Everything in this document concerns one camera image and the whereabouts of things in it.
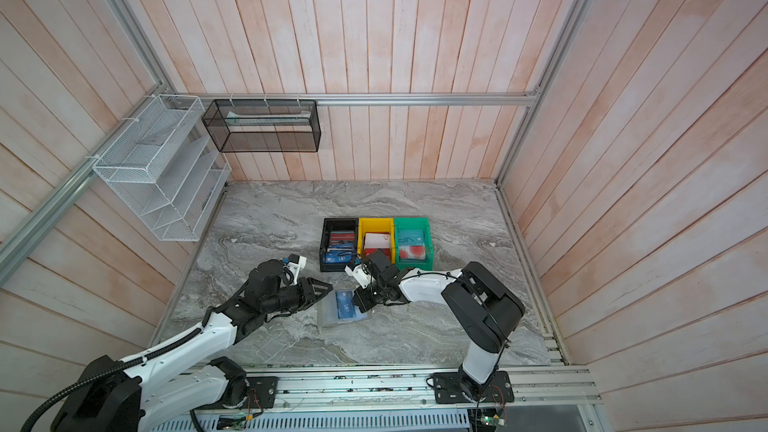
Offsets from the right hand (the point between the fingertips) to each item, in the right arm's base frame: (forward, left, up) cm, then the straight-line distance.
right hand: (354, 300), depth 89 cm
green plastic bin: (+26, -20, +5) cm, 33 cm away
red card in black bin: (+22, +6, +2) cm, 23 cm away
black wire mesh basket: (+54, +35, +25) cm, 69 cm away
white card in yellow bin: (+22, -6, +1) cm, 23 cm away
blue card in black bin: (+14, +6, +2) cm, 16 cm away
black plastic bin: (+20, +7, +1) cm, 21 cm away
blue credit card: (-2, +2, +1) cm, 3 cm away
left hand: (-3, +5, +10) cm, 12 cm away
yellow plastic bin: (+25, -6, +4) cm, 26 cm away
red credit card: (+17, -4, +1) cm, 18 cm away
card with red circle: (+17, -19, +1) cm, 26 cm away
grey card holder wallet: (-4, +7, +1) cm, 8 cm away
